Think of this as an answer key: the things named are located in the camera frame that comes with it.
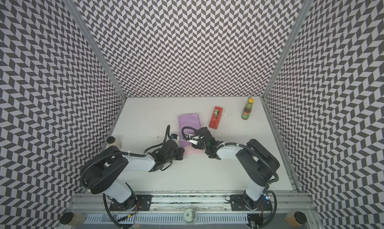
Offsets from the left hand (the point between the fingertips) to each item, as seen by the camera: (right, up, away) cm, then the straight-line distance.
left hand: (185, 151), depth 91 cm
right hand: (+6, +8, +1) cm, 11 cm away
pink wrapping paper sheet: (+2, +16, +4) cm, 17 cm away
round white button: (+5, -19, -30) cm, 36 cm away
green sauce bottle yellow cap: (+41, +23, +10) cm, 48 cm away
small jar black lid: (-40, +8, -8) cm, 42 cm away
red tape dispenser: (+20, +20, +8) cm, 30 cm away
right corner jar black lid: (+52, -21, -28) cm, 63 cm away
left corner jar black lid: (-45, -18, -31) cm, 58 cm away
